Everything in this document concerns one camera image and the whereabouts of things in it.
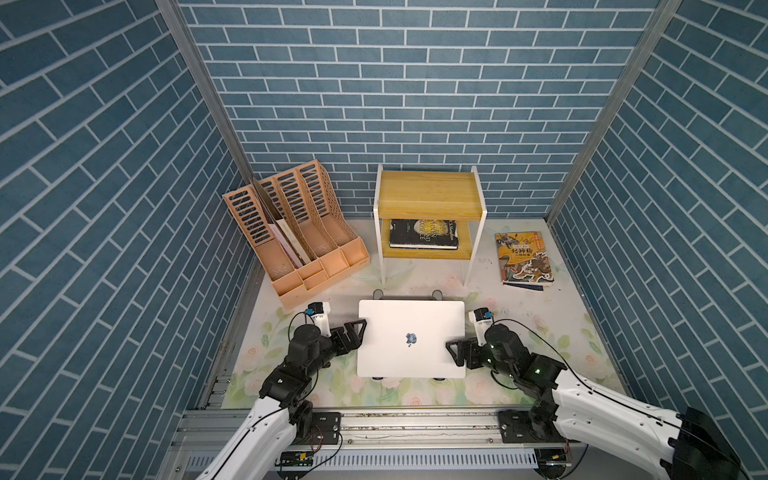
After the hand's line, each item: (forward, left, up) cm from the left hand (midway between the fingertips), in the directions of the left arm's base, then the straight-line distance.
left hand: (363, 328), depth 80 cm
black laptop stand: (+9, -4, +2) cm, 10 cm away
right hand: (-3, -26, -4) cm, 27 cm away
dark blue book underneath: (+20, -54, -9) cm, 59 cm away
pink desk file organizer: (+46, +31, -8) cm, 56 cm away
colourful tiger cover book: (+31, -56, -7) cm, 64 cm away
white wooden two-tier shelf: (+29, -25, +23) cm, 44 cm away
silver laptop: (-2, -12, -4) cm, 13 cm away
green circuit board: (-28, +15, -13) cm, 34 cm away
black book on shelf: (+28, -18, +8) cm, 34 cm away
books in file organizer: (+22, +23, +9) cm, 33 cm away
